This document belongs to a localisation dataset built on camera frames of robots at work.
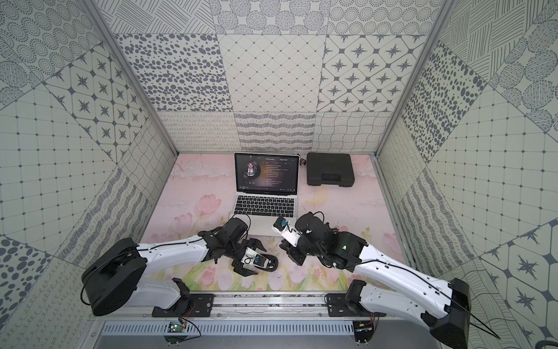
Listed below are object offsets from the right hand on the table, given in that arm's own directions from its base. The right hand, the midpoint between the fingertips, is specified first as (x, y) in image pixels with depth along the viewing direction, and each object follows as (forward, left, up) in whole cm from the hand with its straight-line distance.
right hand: (285, 244), depth 71 cm
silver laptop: (+34, +11, -14) cm, 38 cm away
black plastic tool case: (+46, -22, -14) cm, 53 cm away
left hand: (+2, +9, -13) cm, 16 cm away
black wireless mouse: (-2, +5, -14) cm, 15 cm away
